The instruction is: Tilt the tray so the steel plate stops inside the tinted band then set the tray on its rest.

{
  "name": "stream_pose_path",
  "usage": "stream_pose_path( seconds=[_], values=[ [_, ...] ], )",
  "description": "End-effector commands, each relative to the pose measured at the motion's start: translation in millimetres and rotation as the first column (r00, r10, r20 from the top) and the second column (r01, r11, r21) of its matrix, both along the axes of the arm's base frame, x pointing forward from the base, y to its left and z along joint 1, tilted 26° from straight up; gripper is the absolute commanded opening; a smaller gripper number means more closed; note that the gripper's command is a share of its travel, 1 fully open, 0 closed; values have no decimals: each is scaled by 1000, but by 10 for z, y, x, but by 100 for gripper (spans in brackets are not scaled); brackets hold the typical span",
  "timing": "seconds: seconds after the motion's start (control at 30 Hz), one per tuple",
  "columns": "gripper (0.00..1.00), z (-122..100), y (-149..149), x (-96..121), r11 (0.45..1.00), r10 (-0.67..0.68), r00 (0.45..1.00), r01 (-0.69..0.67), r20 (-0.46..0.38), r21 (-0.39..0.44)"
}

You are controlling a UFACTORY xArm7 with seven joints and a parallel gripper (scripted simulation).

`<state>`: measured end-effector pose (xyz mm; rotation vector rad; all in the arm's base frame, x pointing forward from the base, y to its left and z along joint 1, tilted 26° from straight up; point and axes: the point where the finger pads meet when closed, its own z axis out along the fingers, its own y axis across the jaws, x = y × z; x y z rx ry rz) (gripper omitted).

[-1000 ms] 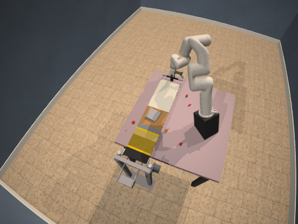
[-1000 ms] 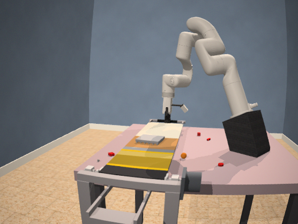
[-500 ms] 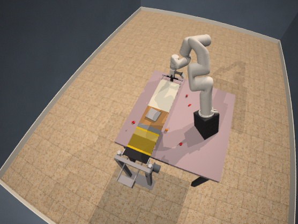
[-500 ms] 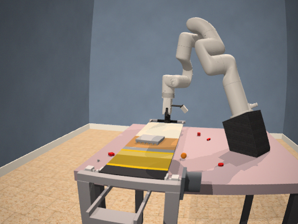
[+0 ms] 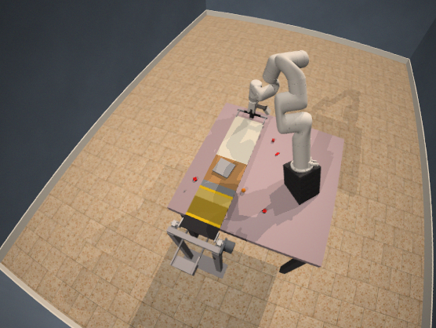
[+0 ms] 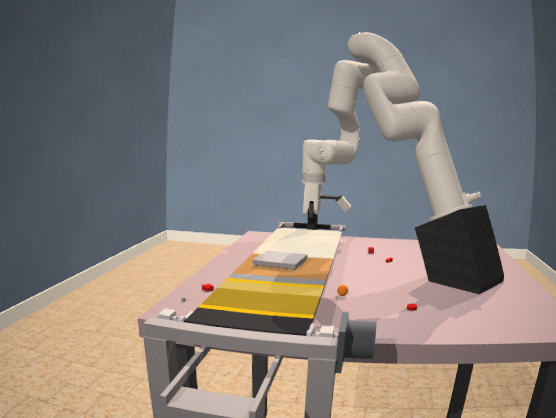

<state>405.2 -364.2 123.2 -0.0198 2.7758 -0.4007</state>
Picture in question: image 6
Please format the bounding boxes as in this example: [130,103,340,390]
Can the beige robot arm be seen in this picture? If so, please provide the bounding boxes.
[302,33,481,222]

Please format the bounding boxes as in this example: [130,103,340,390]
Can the orange ball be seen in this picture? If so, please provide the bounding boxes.
[337,285,348,296]

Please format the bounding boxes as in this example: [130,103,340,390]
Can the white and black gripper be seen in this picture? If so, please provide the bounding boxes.
[302,181,325,230]

